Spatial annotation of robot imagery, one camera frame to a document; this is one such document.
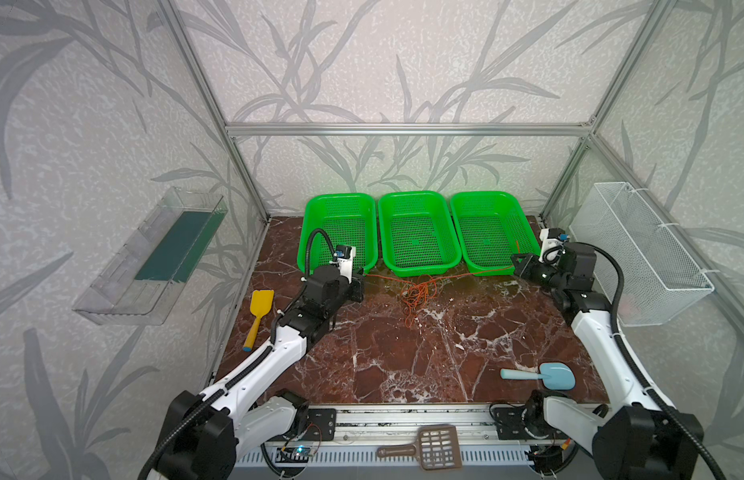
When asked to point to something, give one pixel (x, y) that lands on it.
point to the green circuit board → (298, 454)
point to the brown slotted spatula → (437, 448)
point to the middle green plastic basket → (417, 233)
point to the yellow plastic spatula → (260, 305)
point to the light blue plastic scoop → (552, 376)
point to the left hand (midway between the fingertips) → (365, 261)
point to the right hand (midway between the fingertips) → (514, 247)
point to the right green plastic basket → (492, 229)
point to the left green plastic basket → (350, 220)
